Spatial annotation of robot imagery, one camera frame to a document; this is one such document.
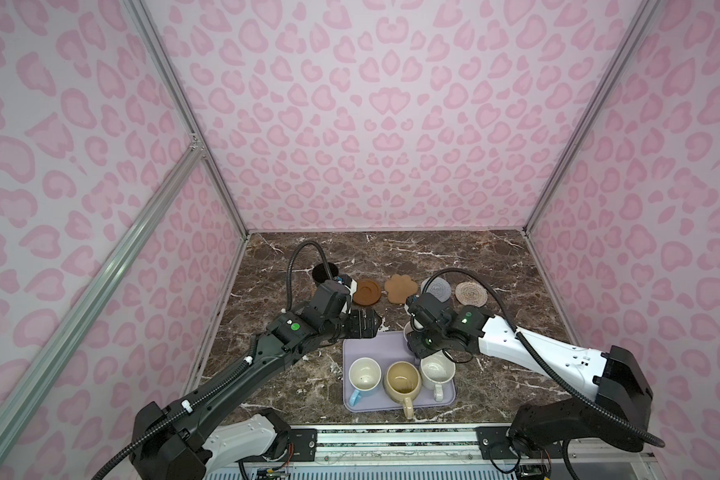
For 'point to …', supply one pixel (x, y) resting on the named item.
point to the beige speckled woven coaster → (471, 293)
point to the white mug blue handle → (364, 375)
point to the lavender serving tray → (387, 348)
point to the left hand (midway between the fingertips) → (371, 317)
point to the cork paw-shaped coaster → (400, 287)
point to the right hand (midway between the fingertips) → (415, 343)
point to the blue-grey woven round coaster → (438, 287)
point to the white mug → (437, 369)
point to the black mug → (319, 273)
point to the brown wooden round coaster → (367, 293)
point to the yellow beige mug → (402, 382)
